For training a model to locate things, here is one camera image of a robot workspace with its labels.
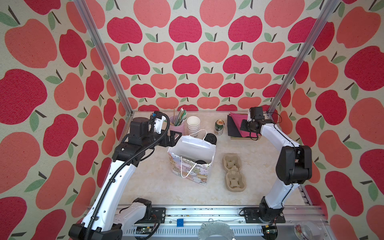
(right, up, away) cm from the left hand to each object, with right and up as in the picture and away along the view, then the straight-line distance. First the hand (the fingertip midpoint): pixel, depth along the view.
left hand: (176, 133), depth 68 cm
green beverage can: (+26, +4, +32) cm, 41 cm away
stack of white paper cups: (+8, +5, +30) cm, 31 cm away
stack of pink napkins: (+37, +5, +36) cm, 52 cm away
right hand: (+43, +4, +27) cm, 51 cm away
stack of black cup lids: (+20, -5, +30) cm, 37 cm away
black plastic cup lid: (+12, -16, +11) cm, 22 cm away
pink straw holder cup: (0, +2, +27) cm, 27 cm away
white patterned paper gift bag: (+7, -16, +20) cm, 27 cm away
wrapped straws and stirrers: (0, +9, +27) cm, 28 cm away
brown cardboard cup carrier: (+32, -27, +15) cm, 45 cm away
